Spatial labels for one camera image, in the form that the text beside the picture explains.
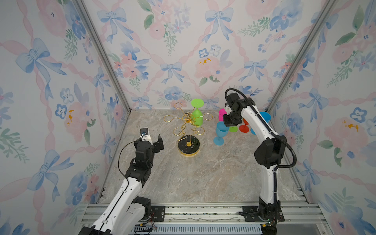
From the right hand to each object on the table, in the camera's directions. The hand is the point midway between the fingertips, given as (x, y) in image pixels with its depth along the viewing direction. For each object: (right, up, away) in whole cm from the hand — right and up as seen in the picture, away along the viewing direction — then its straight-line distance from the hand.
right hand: (227, 123), depth 92 cm
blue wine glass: (+27, +5, +4) cm, 27 cm away
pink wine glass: (-2, +8, +5) cm, 10 cm away
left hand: (-44, -6, -14) cm, 47 cm away
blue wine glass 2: (-4, -5, -4) cm, 7 cm away
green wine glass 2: (-19, +5, -6) cm, 21 cm away
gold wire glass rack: (-24, -15, +5) cm, 29 cm away
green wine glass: (+9, -4, +16) cm, 18 cm away
